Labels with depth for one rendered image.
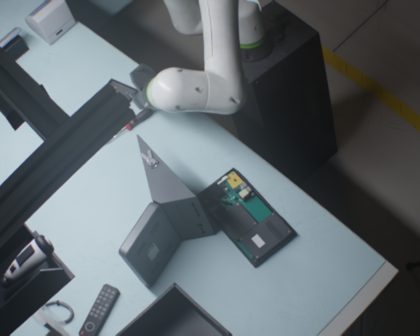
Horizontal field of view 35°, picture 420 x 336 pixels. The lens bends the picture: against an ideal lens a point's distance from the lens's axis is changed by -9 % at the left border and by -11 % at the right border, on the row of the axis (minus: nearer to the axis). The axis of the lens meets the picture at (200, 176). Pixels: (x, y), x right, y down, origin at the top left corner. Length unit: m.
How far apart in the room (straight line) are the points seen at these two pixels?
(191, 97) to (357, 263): 0.58
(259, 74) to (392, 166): 0.93
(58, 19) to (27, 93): 1.40
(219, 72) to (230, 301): 0.56
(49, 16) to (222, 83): 0.84
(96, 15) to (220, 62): 1.80
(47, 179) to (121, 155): 1.16
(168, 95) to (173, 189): 0.22
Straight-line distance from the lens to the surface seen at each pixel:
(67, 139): 0.93
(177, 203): 1.72
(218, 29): 1.82
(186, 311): 1.81
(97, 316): 1.86
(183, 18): 2.24
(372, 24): 3.58
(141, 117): 2.10
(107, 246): 1.95
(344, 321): 1.75
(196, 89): 1.73
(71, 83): 2.31
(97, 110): 0.96
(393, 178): 3.05
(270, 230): 1.83
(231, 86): 1.75
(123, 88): 2.21
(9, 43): 2.48
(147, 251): 1.76
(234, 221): 1.86
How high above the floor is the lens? 2.66
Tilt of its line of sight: 57 degrees down
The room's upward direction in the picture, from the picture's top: 24 degrees counter-clockwise
